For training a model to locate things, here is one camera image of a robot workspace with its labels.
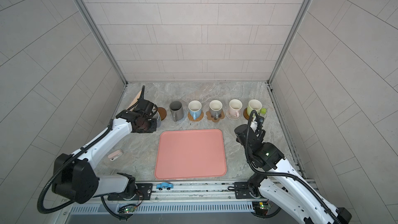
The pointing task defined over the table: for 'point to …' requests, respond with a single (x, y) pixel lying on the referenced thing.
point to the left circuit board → (128, 210)
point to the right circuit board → (260, 208)
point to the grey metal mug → (176, 109)
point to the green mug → (255, 104)
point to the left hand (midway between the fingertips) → (156, 125)
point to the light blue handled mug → (195, 108)
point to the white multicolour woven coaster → (230, 116)
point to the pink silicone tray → (190, 154)
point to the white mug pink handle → (235, 105)
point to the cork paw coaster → (214, 118)
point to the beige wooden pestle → (136, 99)
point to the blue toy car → (164, 185)
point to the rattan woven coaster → (199, 118)
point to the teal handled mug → (215, 107)
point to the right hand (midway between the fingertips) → (242, 130)
